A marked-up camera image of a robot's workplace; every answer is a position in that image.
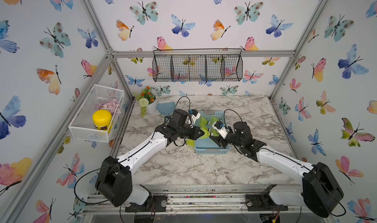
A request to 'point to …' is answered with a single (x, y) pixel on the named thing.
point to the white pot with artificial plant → (147, 101)
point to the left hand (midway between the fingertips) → (205, 132)
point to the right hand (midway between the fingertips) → (215, 130)
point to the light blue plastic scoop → (167, 108)
